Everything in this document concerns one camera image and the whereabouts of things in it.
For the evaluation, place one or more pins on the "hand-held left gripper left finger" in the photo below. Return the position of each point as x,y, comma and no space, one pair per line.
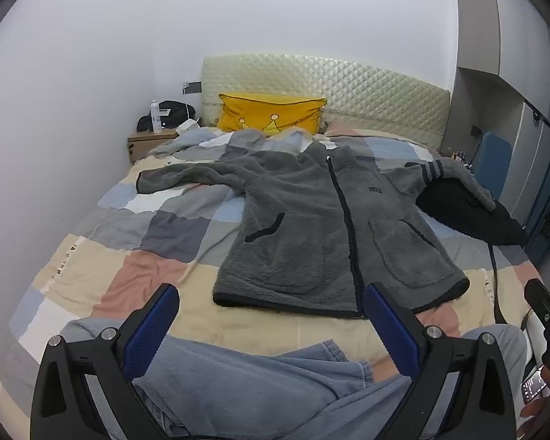
151,330

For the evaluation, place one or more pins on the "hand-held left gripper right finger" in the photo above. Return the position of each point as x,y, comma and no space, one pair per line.
389,330

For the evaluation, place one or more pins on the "grey fleece jacket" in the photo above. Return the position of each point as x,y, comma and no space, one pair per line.
302,220

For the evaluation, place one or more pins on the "person's right hand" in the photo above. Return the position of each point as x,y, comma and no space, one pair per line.
534,410

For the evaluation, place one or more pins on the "checkered patchwork quilt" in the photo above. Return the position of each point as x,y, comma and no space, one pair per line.
119,275

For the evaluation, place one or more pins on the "smartphone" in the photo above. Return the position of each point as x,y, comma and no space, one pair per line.
534,385

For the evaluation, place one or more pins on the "black garment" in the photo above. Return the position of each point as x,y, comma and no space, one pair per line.
463,211

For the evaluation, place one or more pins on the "assorted small desk items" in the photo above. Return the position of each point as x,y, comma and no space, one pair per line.
458,156

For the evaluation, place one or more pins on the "wooden nightstand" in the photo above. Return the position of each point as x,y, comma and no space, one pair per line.
140,144

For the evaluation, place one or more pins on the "white charger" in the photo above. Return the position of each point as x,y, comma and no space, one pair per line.
189,126

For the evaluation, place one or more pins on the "white bottle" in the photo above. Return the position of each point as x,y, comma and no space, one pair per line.
155,117

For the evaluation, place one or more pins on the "black bag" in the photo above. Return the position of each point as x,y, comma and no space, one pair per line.
174,109

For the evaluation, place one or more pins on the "cream quilted headboard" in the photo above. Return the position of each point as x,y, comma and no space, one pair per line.
371,96

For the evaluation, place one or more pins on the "yellow crown print pillow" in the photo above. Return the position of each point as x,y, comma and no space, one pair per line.
256,110

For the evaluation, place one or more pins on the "grey wardrobe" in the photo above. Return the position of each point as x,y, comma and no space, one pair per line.
476,18

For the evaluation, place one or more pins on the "wall socket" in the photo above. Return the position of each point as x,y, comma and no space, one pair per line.
191,87

